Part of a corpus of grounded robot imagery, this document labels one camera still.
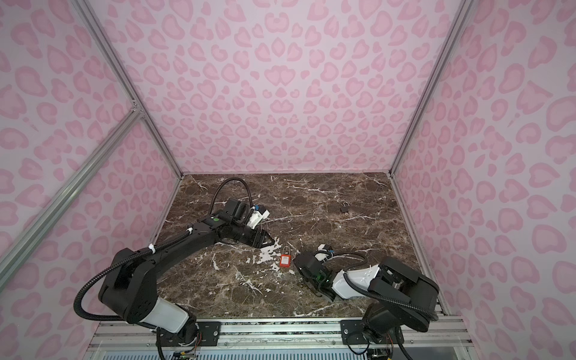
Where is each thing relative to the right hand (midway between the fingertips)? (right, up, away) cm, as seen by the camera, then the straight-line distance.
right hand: (292, 255), depth 87 cm
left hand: (-8, +7, -4) cm, 11 cm away
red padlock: (-3, -2, +1) cm, 4 cm away
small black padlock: (+24, +16, +20) cm, 36 cm away
